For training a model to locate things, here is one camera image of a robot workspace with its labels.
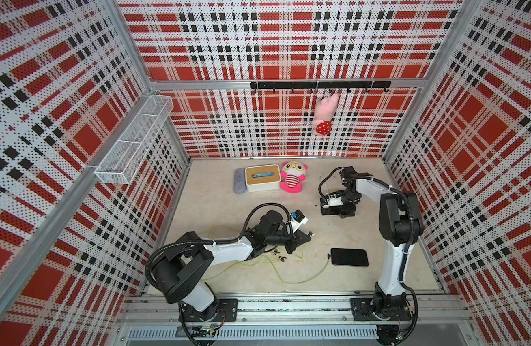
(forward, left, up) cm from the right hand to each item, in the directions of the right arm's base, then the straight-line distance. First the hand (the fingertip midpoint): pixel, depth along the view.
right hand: (346, 204), depth 100 cm
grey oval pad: (+13, +52, +2) cm, 54 cm away
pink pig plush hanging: (+27, +12, +31) cm, 43 cm away
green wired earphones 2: (-26, +45, 0) cm, 52 cm away
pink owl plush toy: (+14, +25, +5) cm, 29 cm away
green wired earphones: (-25, +31, -1) cm, 39 cm away
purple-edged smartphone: (-24, +3, -1) cm, 24 cm away
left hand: (-21, +20, +9) cm, 30 cm away
